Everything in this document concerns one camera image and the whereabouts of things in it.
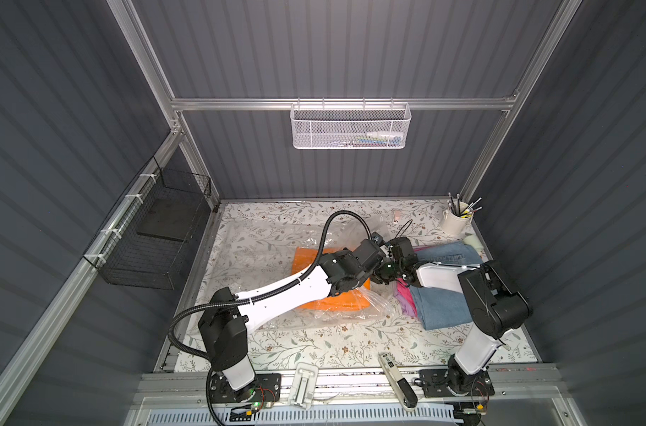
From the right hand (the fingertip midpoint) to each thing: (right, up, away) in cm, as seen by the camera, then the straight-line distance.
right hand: (361, 271), depth 91 cm
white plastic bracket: (-18, -29, -20) cm, 40 cm away
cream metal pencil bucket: (+39, +19, +10) cm, 44 cm away
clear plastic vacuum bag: (-39, +4, +11) cm, 41 cm away
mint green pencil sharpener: (+43, +10, +6) cm, 44 cm away
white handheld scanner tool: (+8, -27, -21) cm, 35 cm away
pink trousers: (+15, -7, -3) cm, 16 cm away
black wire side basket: (-62, +12, -18) cm, 66 cm away
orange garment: (-4, -6, -12) cm, 14 cm away
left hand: (-2, +5, -14) cm, 15 cm away
